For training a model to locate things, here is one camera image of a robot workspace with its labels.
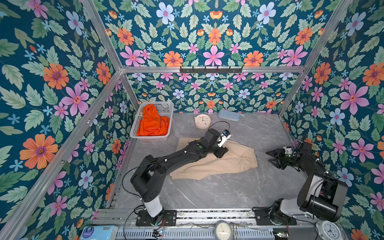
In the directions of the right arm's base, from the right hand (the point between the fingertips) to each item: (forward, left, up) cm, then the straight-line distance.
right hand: (268, 154), depth 86 cm
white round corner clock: (-36, -20, -6) cm, 42 cm away
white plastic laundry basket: (+45, +70, -4) cm, 83 cm away
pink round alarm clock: (+32, +39, -5) cm, 50 cm away
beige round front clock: (-36, +29, -5) cm, 47 cm away
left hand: (+3, +25, +8) cm, 26 cm away
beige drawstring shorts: (+2, +16, -7) cm, 18 cm away
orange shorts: (+25, +74, 0) cm, 79 cm away
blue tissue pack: (-37, +83, -4) cm, 91 cm away
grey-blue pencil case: (+41, +16, -8) cm, 45 cm away
